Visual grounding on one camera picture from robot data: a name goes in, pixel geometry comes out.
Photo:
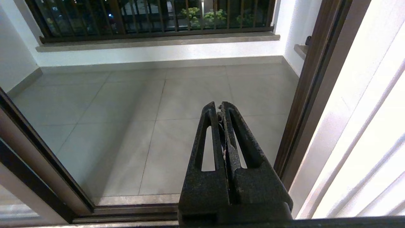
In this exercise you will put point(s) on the brown framed glass sliding door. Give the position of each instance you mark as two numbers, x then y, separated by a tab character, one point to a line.
44	158

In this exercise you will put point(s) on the dark outer door frame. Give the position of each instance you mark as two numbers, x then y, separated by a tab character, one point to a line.
307	110

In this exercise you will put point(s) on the dark stone window sill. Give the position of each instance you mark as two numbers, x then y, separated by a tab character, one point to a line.
301	50

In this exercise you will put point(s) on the dark stone balcony sill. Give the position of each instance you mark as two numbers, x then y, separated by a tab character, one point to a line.
155	42

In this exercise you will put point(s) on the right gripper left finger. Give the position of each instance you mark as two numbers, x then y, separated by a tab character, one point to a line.
205	183

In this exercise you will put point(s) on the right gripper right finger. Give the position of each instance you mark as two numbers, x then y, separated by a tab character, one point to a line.
256	183

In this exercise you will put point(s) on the black metal balcony railing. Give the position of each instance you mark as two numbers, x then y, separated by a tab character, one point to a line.
148	15

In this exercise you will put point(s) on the brown framed fixed glass panel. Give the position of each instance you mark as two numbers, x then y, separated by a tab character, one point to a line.
19	193

